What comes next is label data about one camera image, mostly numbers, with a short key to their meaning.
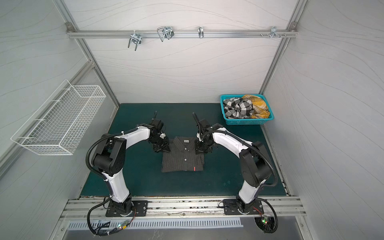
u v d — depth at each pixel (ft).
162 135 2.95
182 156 2.90
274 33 2.51
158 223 2.31
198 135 2.78
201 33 2.56
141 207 2.42
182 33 2.55
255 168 1.53
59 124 2.25
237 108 3.53
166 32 2.51
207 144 2.41
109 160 1.65
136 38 2.58
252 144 1.62
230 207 2.41
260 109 3.41
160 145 2.73
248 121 3.33
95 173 1.65
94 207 2.08
